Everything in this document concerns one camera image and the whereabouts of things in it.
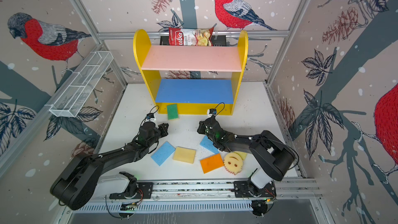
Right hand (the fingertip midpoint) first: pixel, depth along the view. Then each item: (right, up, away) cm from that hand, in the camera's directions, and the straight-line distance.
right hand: (196, 125), depth 89 cm
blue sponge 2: (-19, -15, -3) cm, 24 cm away
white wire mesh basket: (-59, +16, -17) cm, 63 cm away
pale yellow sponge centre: (-7, -16, -3) cm, 18 cm away
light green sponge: (-17, +7, +13) cm, 23 cm away
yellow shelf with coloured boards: (+2, +30, +36) cm, 47 cm away
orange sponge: (+8, -18, -9) cm, 22 cm away
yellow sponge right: (+26, -16, -5) cm, 31 cm away
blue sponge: (+6, -10, -1) cm, 12 cm away
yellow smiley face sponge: (+20, -18, -9) cm, 28 cm away
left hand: (-16, +1, -1) cm, 16 cm away
